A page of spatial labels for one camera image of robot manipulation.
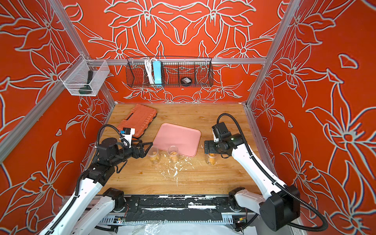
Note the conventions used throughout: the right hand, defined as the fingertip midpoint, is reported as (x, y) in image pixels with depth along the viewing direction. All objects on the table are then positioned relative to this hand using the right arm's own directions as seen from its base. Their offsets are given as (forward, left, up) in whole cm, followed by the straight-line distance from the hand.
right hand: (211, 146), depth 79 cm
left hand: (-2, +34, +7) cm, 35 cm away
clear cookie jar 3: (-3, -1, -10) cm, 10 cm away
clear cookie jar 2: (+1, +22, -9) cm, 24 cm away
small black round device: (+41, +15, +14) cm, 46 cm away
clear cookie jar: (-3, +33, -4) cm, 33 cm away
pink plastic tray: (+15, +14, -18) cm, 27 cm away
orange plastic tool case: (+26, +48, -8) cm, 55 cm away
